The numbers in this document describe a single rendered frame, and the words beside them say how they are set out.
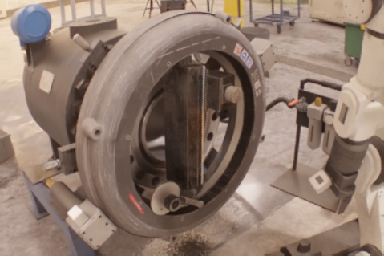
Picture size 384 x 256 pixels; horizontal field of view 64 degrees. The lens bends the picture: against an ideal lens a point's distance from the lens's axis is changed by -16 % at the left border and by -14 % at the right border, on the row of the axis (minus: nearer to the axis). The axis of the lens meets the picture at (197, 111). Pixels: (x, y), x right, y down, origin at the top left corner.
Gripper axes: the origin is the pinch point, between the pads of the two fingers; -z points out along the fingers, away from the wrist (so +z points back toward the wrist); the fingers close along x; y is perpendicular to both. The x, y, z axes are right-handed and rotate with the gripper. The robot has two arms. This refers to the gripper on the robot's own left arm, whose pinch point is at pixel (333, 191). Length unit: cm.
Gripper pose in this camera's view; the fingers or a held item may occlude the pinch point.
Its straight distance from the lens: 93.7
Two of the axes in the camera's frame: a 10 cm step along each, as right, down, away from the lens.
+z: 0.2, -8.3, -5.6
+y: -9.6, 1.5, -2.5
